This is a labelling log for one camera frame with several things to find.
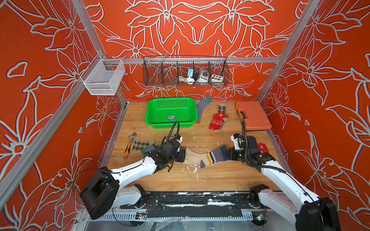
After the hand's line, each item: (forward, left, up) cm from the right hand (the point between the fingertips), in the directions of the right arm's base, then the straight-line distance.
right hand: (223, 152), depth 82 cm
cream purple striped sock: (-2, +10, -6) cm, 12 cm away
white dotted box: (+42, +2, +22) cm, 48 cm away
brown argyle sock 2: (+43, -7, -7) cm, 44 cm away
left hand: (0, +22, -1) cm, 22 cm away
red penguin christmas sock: (+8, -29, -8) cm, 31 cm away
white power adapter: (+41, +11, +25) cm, 49 cm away
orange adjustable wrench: (+13, +60, -7) cm, 62 cm away
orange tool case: (+31, -29, -4) cm, 42 cm away
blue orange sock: (+45, +10, -8) cm, 47 cm away
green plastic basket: (+38, +42, -7) cm, 57 cm away
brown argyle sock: (+8, +54, -7) cm, 55 cm away
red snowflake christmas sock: (+29, -1, -7) cm, 30 cm away
